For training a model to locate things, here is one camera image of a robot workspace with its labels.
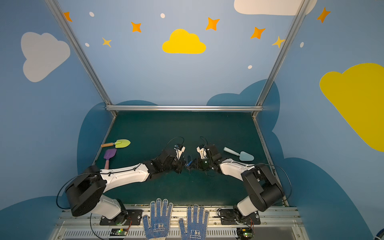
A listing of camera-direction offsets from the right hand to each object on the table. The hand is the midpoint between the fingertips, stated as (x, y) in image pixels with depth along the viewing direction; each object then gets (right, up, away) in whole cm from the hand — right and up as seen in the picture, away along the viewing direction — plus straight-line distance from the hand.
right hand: (192, 163), depth 88 cm
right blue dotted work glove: (+2, -28, -16) cm, 32 cm away
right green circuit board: (+26, -30, -16) cm, 43 cm away
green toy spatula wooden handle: (-50, +11, +14) cm, 53 cm away
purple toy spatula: (-55, +4, +8) cm, 55 cm away
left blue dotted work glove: (-16, -24, -13) cm, 32 cm away
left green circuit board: (-35, -29, -17) cm, 48 cm away
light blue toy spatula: (+34, +3, +10) cm, 35 cm away
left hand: (-2, +2, -4) cm, 5 cm away
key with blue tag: (-2, 0, -2) cm, 2 cm away
